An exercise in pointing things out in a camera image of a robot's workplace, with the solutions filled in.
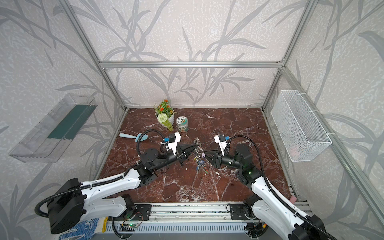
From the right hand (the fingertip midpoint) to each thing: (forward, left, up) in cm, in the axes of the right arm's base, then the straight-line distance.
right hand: (204, 150), depth 70 cm
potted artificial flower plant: (+31, +26, -10) cm, 42 cm away
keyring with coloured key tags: (-6, +2, +3) cm, 7 cm away
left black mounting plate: (-22, +31, -23) cm, 44 cm away
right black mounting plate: (-23, -17, -22) cm, 36 cm away
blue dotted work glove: (-30, +56, -21) cm, 67 cm away
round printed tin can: (+29, +14, -17) cm, 37 cm away
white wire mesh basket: (0, -41, +12) cm, 43 cm away
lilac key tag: (-3, 0, +1) cm, 3 cm away
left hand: (0, +3, +6) cm, 7 cm away
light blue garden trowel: (+22, +41, -23) cm, 52 cm away
